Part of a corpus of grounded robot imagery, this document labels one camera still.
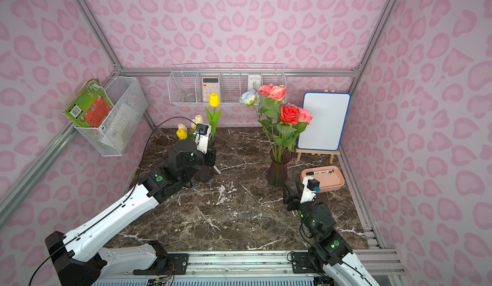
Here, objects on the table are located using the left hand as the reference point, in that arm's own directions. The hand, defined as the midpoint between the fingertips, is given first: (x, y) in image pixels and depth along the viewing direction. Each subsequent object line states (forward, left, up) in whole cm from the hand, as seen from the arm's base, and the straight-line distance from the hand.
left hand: (213, 140), depth 70 cm
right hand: (-10, -28, -13) cm, 33 cm away
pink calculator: (+35, +7, -1) cm, 35 cm away
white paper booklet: (+11, +43, -6) cm, 44 cm away
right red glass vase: (0, -25, -20) cm, 33 cm away
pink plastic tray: (+3, -54, -34) cm, 63 cm away
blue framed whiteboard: (+21, -49, -5) cm, 53 cm away
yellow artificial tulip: (+5, +13, -2) cm, 14 cm away
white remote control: (+35, -15, +1) cm, 38 cm away
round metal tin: (+29, +16, -4) cm, 34 cm away
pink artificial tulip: (+11, +16, -4) cm, 19 cm away
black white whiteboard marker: (+5, -44, -32) cm, 55 cm away
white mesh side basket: (+25, +43, -5) cm, 50 cm away
